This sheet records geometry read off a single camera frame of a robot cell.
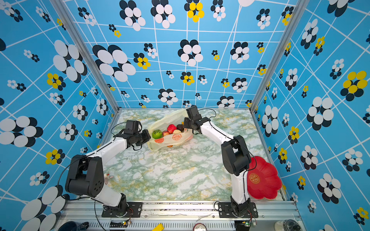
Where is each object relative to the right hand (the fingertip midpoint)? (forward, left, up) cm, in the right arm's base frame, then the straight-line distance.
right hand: (188, 121), depth 96 cm
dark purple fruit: (+1, +6, -8) cm, 10 cm away
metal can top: (-57, -6, -2) cm, 57 cm away
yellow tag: (-57, +13, -13) cm, 60 cm away
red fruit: (0, +13, -7) cm, 15 cm away
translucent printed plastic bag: (+1, +8, +2) cm, 9 cm away
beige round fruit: (-3, +8, -7) cm, 11 cm away
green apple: (-6, +21, -6) cm, 23 cm away
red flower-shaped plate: (-33, -44, -14) cm, 57 cm away
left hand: (-9, +23, -3) cm, 25 cm away
